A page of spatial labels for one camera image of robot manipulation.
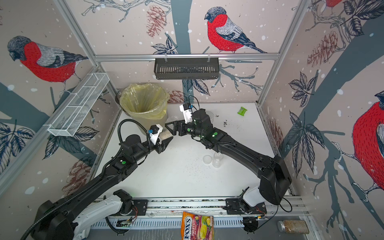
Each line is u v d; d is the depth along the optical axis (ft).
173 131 2.08
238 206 2.15
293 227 2.12
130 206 2.24
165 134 2.34
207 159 2.96
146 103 3.40
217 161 2.78
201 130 1.86
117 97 3.31
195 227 2.16
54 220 1.26
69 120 2.35
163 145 2.20
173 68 3.51
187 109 2.12
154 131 2.02
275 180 1.35
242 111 3.76
